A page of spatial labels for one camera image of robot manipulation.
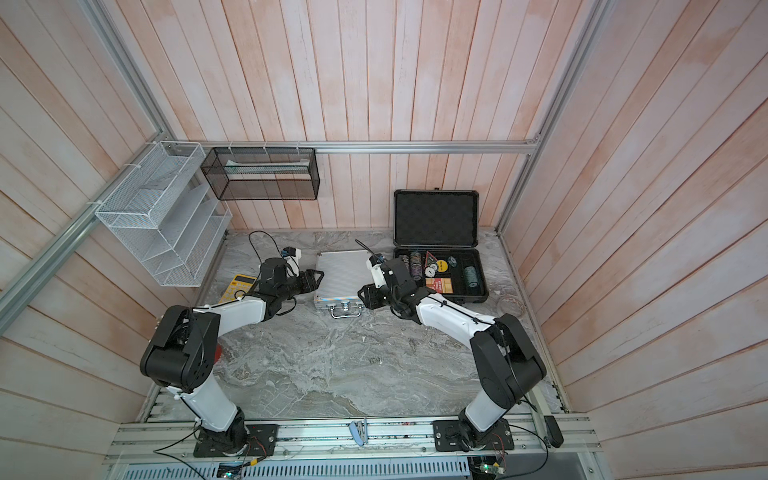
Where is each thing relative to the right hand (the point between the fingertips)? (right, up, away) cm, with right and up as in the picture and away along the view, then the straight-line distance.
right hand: (364, 290), depth 89 cm
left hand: (-15, +4, +7) cm, 17 cm away
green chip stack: (+37, +3, +15) cm, 40 cm away
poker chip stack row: (+18, +8, +18) cm, 26 cm away
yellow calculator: (-45, +1, +14) cm, 47 cm away
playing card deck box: (+26, +1, +12) cm, 28 cm away
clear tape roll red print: (+49, -6, +9) cm, 50 cm away
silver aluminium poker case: (-7, +5, +13) cm, 15 cm away
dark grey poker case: (+26, +19, +20) cm, 38 cm away
